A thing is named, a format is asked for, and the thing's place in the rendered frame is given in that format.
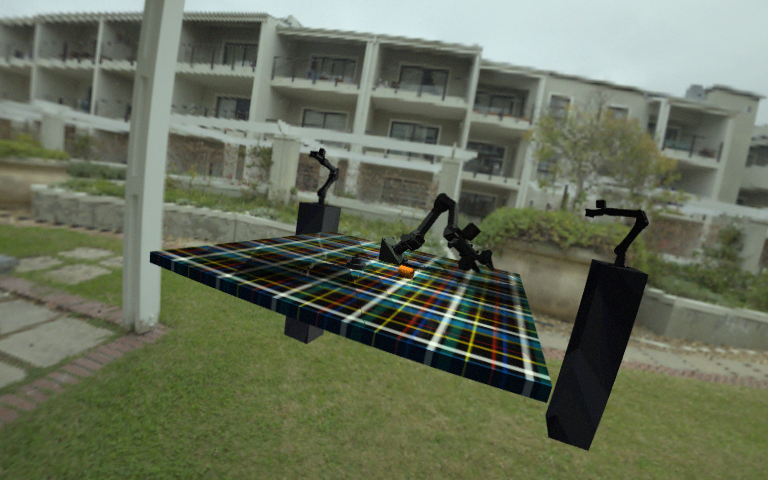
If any orange cylinder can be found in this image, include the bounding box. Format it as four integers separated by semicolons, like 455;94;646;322
398;266;415;278

